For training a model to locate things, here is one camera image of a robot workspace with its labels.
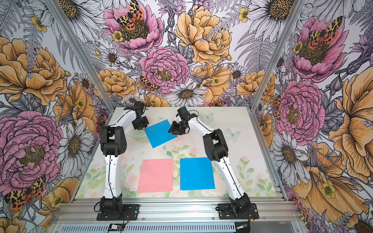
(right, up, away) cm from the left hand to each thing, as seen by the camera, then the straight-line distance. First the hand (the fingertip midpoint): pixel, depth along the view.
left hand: (144, 129), depth 107 cm
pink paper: (+13, -26, -21) cm, 36 cm away
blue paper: (+10, -3, -1) cm, 11 cm away
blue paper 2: (+37, -25, -19) cm, 49 cm away
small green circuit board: (-2, -44, -37) cm, 58 cm away
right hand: (+20, -3, -6) cm, 21 cm away
